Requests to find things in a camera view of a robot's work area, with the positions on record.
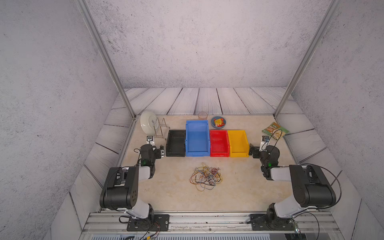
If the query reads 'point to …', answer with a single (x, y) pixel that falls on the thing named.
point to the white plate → (147, 121)
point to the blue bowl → (213, 124)
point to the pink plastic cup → (202, 115)
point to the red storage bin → (219, 145)
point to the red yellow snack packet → (219, 122)
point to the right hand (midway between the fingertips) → (259, 143)
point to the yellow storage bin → (239, 144)
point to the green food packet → (273, 127)
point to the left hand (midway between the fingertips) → (156, 145)
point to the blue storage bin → (197, 142)
